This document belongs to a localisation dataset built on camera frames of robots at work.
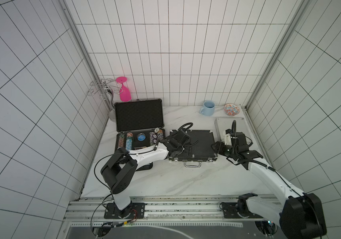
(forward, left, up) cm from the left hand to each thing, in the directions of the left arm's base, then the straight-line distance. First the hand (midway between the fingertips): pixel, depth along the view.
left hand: (183, 150), depth 88 cm
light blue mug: (+36, -20, 0) cm, 41 cm away
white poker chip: (+15, +18, 0) cm, 23 cm away
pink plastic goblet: (+40, +42, +9) cm, 59 cm away
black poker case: (+1, -11, +2) cm, 12 cm away
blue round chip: (+11, +28, -3) cm, 30 cm away
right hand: (+2, -18, +5) cm, 19 cm away
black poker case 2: (+18, +29, +1) cm, 35 cm away
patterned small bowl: (+39, -41, -5) cm, 57 cm away
